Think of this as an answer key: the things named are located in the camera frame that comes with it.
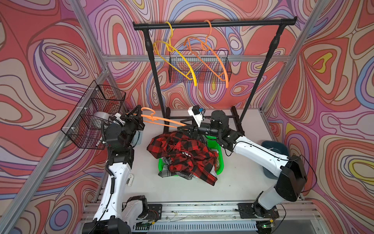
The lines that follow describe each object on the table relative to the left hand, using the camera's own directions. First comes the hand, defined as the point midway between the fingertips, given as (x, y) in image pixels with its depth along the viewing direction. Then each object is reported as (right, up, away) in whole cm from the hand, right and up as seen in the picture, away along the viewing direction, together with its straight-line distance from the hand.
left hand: (144, 105), depth 64 cm
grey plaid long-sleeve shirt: (+7, -29, +17) cm, 35 cm away
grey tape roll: (-25, -3, +11) cm, 27 cm away
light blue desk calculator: (-17, -20, +38) cm, 46 cm away
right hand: (+16, -10, +5) cm, 20 cm away
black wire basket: (-32, -8, +7) cm, 34 cm away
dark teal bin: (+81, -24, +32) cm, 90 cm away
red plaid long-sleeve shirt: (+17, -24, +11) cm, 32 cm away
